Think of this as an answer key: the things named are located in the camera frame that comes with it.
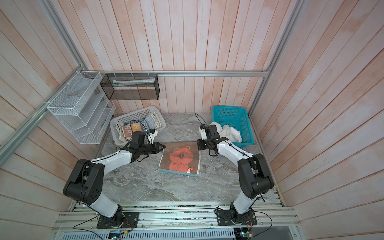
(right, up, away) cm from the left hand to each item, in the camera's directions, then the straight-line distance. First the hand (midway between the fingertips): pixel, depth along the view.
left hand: (165, 148), depth 90 cm
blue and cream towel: (-33, +10, +11) cm, 36 cm away
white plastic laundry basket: (-34, +6, +6) cm, 35 cm away
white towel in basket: (+41, +9, +5) cm, 42 cm away
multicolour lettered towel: (-14, +16, +18) cm, 28 cm away
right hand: (+21, +4, +4) cm, 22 cm away
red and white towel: (+9, -7, +6) cm, 13 cm away
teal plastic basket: (+53, +21, +28) cm, 64 cm away
